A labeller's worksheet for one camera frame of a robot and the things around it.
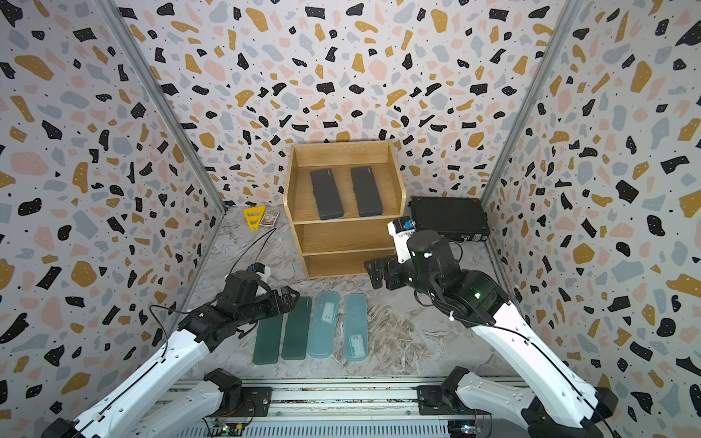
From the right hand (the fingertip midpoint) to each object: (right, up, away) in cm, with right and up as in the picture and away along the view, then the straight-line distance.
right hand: (383, 266), depth 65 cm
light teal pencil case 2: (-7, -23, +23) cm, 33 cm away
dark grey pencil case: (-16, +19, +15) cm, 29 cm away
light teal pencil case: (-18, -22, +24) cm, 37 cm away
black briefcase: (+35, +14, +55) cm, 66 cm away
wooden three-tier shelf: (-11, +18, +14) cm, 25 cm away
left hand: (-26, -11, +14) cm, 31 cm away
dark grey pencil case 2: (-4, +20, +17) cm, 27 cm away
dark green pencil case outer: (-35, -26, +19) cm, 47 cm away
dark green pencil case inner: (-25, -23, +20) cm, 40 cm away
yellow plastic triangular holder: (-52, +15, +53) cm, 76 cm away
